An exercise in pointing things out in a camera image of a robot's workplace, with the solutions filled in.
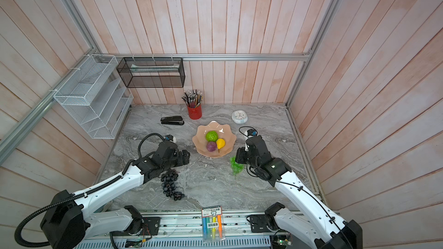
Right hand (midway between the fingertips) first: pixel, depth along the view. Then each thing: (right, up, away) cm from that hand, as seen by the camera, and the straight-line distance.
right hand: (237, 150), depth 78 cm
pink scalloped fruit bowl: (-5, +7, +25) cm, 27 cm away
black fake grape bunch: (-33, -18, +3) cm, 38 cm away
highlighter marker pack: (-11, -31, -6) cm, 34 cm away
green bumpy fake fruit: (-12, +5, +17) cm, 22 cm away
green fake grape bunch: (0, -8, 0) cm, 8 cm away
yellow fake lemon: (-7, +1, +18) cm, 19 cm away
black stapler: (-38, +14, +29) cm, 50 cm away
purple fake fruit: (-13, -1, +16) cm, 21 cm away
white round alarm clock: (+5, +16, +32) cm, 37 cm away
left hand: (-26, -5, +5) cm, 27 cm away
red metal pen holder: (-23, +18, +29) cm, 42 cm away
